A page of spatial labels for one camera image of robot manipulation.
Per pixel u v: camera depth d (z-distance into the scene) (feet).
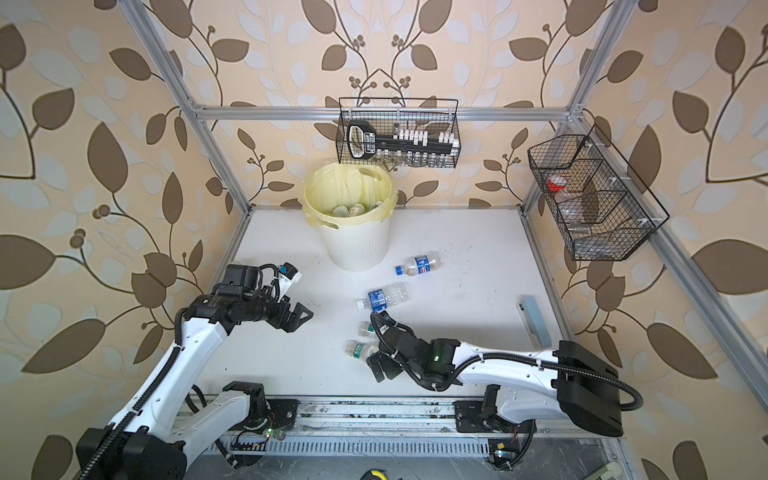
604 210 2.39
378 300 2.92
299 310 2.30
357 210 3.16
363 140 2.71
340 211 3.31
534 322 2.82
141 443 1.28
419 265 3.24
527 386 1.51
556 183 2.65
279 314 2.23
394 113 2.93
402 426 2.42
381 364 2.26
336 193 3.31
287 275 2.27
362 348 2.71
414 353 1.92
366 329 2.81
